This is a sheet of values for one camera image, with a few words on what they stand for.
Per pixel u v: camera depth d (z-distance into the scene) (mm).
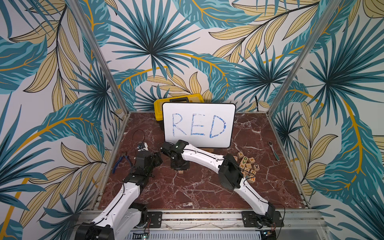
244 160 922
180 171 876
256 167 889
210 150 922
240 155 947
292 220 763
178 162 749
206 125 878
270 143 1006
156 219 733
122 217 482
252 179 843
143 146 733
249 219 733
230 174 567
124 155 949
